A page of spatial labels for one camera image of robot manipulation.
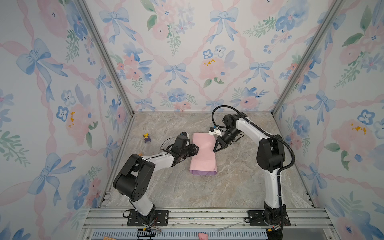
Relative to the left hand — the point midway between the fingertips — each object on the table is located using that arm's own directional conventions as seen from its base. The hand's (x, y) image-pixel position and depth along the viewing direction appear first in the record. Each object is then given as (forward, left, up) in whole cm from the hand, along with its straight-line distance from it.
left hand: (198, 148), depth 92 cm
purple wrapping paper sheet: (-10, -3, -1) cm, 10 cm away
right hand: (-3, -10, +2) cm, 11 cm away
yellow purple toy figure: (+11, +35, -5) cm, 37 cm away
